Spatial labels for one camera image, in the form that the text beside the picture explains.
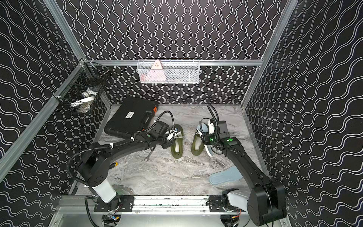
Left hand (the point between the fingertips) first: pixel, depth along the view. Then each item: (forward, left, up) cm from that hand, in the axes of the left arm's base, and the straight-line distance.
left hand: (171, 135), depth 90 cm
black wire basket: (+21, +60, +16) cm, 66 cm away
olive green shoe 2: (-1, -18, -8) cm, 20 cm away
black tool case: (+18, +31, -3) cm, 36 cm away
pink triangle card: (+28, +11, +26) cm, 40 cm away
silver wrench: (-13, +15, -10) cm, 22 cm away
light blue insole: (-7, -18, +19) cm, 27 cm away
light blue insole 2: (-17, -39, -13) cm, 44 cm away
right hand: (-2, -20, +5) cm, 21 cm away
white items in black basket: (+7, +52, +16) cm, 55 cm away
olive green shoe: (-3, -4, -9) cm, 10 cm away
